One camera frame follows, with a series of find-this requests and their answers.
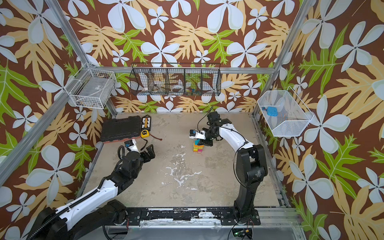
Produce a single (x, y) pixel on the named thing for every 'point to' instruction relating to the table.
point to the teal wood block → (196, 142)
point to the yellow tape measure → (144, 133)
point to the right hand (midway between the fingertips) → (199, 138)
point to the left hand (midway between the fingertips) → (145, 145)
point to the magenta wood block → (200, 150)
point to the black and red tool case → (113, 129)
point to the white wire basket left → (91, 88)
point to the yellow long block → (195, 149)
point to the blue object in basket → (272, 111)
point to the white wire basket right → (284, 114)
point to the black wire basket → (175, 79)
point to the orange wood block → (197, 146)
